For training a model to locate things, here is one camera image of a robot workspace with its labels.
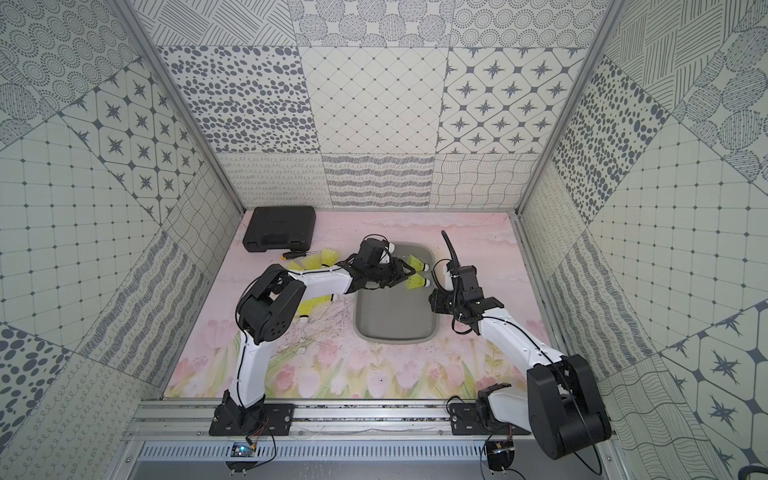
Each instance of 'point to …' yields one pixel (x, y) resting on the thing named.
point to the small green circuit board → (241, 449)
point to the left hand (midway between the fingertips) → (425, 278)
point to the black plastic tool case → (280, 227)
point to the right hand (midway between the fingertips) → (437, 301)
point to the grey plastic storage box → (397, 315)
